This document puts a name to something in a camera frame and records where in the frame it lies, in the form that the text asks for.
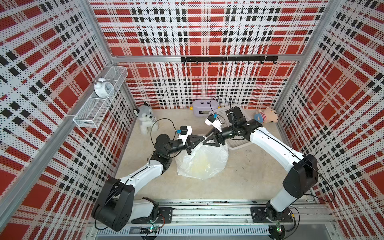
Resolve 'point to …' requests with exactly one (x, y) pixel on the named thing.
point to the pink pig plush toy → (268, 115)
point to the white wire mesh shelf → (94, 108)
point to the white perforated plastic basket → (232, 143)
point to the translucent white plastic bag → (204, 162)
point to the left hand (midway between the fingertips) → (205, 136)
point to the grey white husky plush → (148, 122)
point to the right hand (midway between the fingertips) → (207, 140)
